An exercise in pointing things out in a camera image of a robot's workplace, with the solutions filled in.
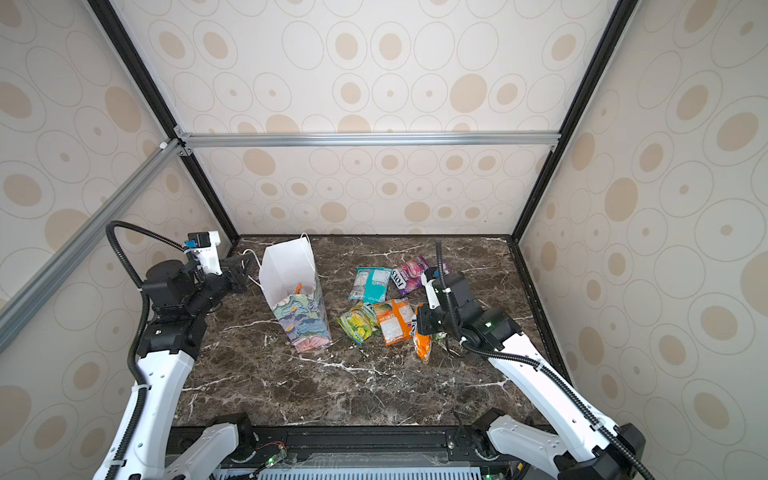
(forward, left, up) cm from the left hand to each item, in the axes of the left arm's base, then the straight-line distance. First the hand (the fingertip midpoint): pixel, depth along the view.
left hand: (257, 252), depth 68 cm
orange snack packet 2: (-14, -38, -17) cm, 44 cm away
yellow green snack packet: (-1, -21, -32) cm, 38 cm away
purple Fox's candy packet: (+16, -36, -32) cm, 51 cm away
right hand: (-7, -38, -14) cm, 41 cm away
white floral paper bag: (+8, +1, -24) cm, 25 cm away
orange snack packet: (0, -32, -32) cm, 45 cm away
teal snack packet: (+13, -23, -33) cm, 43 cm away
